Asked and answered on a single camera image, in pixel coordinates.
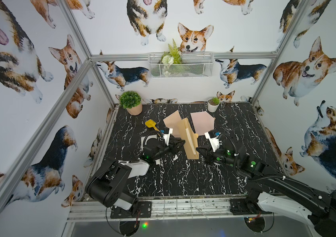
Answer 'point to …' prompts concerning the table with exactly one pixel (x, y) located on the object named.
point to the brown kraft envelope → (191, 140)
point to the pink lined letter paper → (173, 122)
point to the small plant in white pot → (213, 103)
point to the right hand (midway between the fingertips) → (195, 149)
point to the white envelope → (157, 161)
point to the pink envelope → (203, 122)
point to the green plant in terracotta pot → (131, 101)
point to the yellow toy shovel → (151, 123)
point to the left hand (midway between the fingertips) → (184, 139)
